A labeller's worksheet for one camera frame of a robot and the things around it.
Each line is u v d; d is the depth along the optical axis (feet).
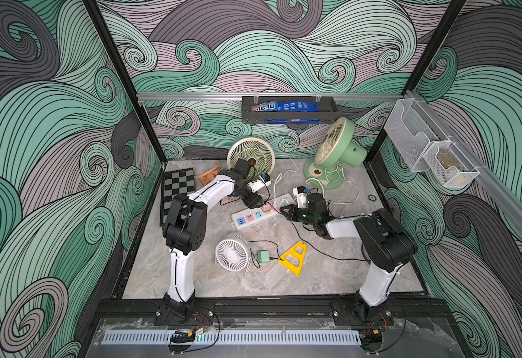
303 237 3.01
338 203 3.40
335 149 2.86
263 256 2.75
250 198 2.79
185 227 1.73
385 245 1.61
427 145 2.34
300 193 2.87
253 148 3.30
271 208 3.05
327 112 3.07
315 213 2.49
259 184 2.80
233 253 2.53
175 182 3.52
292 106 3.02
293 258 2.81
